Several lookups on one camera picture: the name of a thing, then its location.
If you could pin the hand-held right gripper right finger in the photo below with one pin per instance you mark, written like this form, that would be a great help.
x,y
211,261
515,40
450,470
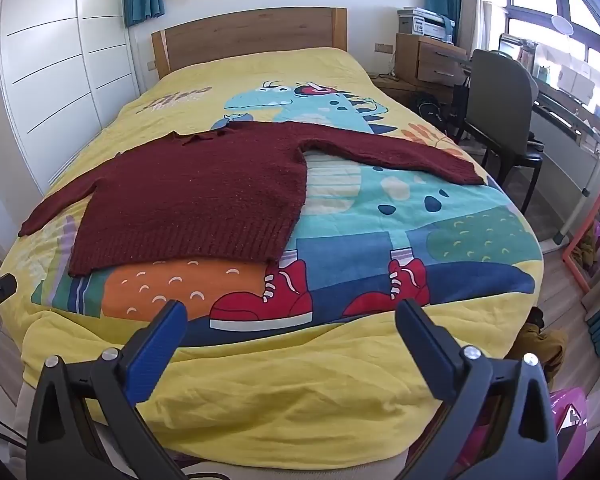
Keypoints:
x,y
429,355

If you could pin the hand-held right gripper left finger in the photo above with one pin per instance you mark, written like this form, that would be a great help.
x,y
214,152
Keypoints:
x,y
156,355

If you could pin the dark red knitted sweater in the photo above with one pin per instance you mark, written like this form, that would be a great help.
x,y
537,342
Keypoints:
x,y
190,200

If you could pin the brown soft toy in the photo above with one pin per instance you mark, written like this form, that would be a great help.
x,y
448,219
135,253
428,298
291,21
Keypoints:
x,y
545,350

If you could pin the yellow dinosaur print blanket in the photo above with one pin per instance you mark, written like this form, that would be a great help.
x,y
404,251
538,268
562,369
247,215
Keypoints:
x,y
280,390

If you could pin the pink plastic toy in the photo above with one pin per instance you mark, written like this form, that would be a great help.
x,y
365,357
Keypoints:
x,y
570,415

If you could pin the orange framed mirror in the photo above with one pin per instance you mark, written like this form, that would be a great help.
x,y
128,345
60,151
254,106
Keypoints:
x,y
587,220

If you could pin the white wardrobe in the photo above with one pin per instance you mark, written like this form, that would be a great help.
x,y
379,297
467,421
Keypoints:
x,y
55,60

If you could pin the black backpack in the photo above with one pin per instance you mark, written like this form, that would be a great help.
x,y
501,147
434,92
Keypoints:
x,y
432,109

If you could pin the black tote bag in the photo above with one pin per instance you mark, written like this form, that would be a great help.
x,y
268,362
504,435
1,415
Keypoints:
x,y
460,110

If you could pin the grey chair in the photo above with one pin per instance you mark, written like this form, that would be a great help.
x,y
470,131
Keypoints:
x,y
495,95

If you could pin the glass top desk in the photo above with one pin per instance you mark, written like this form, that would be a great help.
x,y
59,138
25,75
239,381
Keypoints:
x,y
570,115

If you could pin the wooden drawer cabinet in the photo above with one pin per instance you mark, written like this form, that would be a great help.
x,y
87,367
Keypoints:
x,y
430,60

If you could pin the white printer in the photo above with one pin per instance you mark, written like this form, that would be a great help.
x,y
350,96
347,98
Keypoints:
x,y
427,22

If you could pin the wooden bed headboard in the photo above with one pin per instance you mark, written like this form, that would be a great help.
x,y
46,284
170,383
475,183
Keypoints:
x,y
250,35

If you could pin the round white lamp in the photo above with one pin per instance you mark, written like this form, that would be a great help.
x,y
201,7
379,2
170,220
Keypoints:
x,y
562,26

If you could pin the dark framed window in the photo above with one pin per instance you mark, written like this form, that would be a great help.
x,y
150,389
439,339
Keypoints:
x,y
535,10

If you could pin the wall switch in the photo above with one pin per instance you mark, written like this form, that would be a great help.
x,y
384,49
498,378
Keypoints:
x,y
151,65

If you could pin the wall socket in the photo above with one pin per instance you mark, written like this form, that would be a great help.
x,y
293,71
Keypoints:
x,y
383,48

